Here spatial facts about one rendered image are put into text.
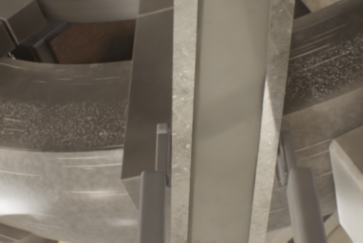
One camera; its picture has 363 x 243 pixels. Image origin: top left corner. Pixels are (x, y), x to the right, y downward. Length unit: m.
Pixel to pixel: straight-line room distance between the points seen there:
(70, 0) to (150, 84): 0.16
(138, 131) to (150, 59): 0.06
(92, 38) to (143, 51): 0.23
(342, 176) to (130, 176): 0.12
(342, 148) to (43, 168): 0.19
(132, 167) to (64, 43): 0.30
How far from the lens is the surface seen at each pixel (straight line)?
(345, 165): 0.33
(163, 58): 0.37
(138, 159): 0.31
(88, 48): 0.61
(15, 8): 0.51
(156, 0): 0.43
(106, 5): 0.47
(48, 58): 0.60
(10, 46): 0.51
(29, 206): 0.42
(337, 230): 1.40
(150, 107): 0.34
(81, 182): 0.38
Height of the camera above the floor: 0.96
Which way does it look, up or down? 21 degrees down
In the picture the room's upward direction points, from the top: 129 degrees counter-clockwise
